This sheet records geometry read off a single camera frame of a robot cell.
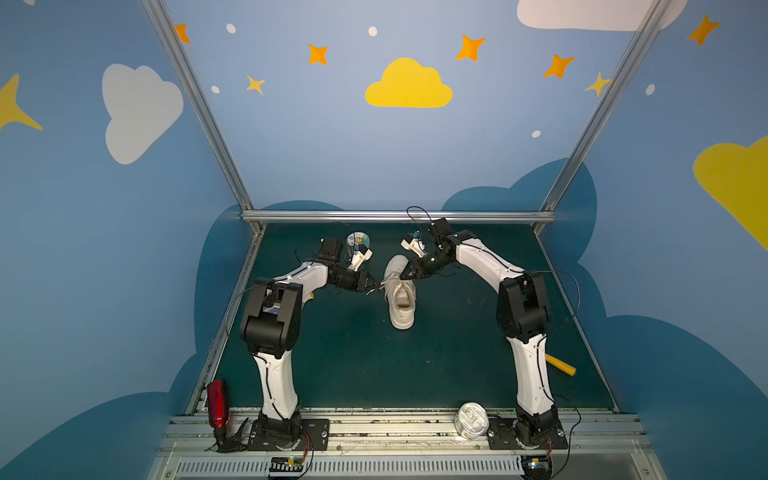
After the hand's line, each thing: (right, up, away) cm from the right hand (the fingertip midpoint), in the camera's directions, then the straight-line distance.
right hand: (407, 274), depth 95 cm
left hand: (-10, -3, +1) cm, 11 cm away
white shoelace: (-5, -2, +3) cm, 6 cm away
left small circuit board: (-32, -46, -22) cm, 60 cm away
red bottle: (-51, -33, -17) cm, 63 cm away
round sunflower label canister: (-18, +12, +12) cm, 25 cm away
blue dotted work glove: (-29, -5, -12) cm, 32 cm away
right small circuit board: (+31, -47, -22) cm, 60 cm away
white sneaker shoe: (-2, -6, -2) cm, 7 cm away
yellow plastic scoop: (+44, -26, -10) cm, 52 cm away
